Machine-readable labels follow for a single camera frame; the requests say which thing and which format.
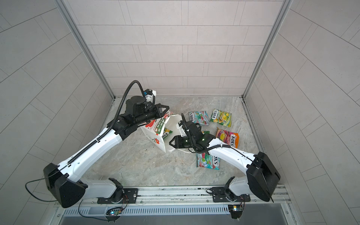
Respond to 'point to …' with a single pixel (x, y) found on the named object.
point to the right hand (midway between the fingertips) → (171, 145)
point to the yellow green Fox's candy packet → (221, 117)
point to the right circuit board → (236, 210)
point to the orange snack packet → (230, 138)
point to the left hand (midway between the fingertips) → (173, 106)
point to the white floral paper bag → (154, 130)
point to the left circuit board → (114, 211)
